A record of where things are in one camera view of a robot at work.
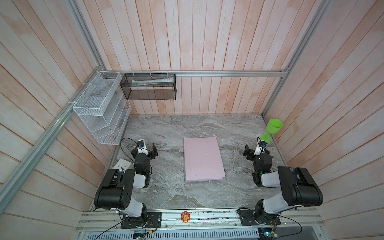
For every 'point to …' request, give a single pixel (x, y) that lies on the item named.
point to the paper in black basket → (137, 83)
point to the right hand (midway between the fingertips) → (254, 145)
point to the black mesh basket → (149, 86)
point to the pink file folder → (202, 159)
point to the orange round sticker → (185, 216)
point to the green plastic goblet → (273, 125)
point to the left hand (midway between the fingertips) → (146, 146)
